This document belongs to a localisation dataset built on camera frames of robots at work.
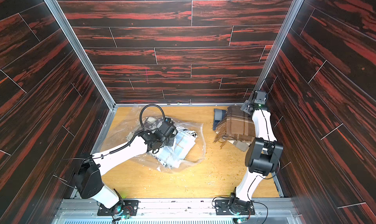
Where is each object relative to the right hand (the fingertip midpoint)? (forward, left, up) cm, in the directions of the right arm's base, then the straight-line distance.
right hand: (256, 109), depth 90 cm
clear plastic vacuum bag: (+3, +89, -20) cm, 91 cm away
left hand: (-19, +52, -6) cm, 55 cm away
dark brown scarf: (-3, +11, -10) cm, 16 cm away
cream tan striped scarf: (-15, +7, -18) cm, 25 cm away
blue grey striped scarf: (+11, +20, -18) cm, 29 cm away
